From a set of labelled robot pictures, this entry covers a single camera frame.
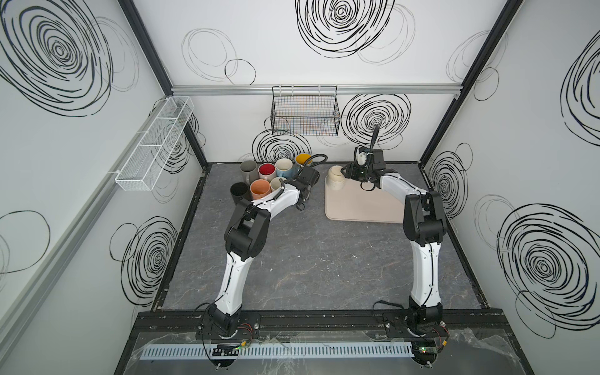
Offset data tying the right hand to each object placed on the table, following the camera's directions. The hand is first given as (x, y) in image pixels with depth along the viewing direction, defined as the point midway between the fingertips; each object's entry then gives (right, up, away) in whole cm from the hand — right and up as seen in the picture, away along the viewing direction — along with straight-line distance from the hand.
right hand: (344, 169), depth 104 cm
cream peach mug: (-38, -9, -1) cm, 39 cm away
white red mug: (-36, -1, +5) cm, 36 cm away
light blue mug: (-26, 0, +1) cm, 26 cm away
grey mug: (-43, -1, 0) cm, 43 cm away
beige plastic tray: (+5, -16, +1) cm, 17 cm away
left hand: (-21, -9, -3) cm, 23 cm away
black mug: (-46, -10, -5) cm, 47 cm away
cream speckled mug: (-4, -5, 0) cm, 6 cm away
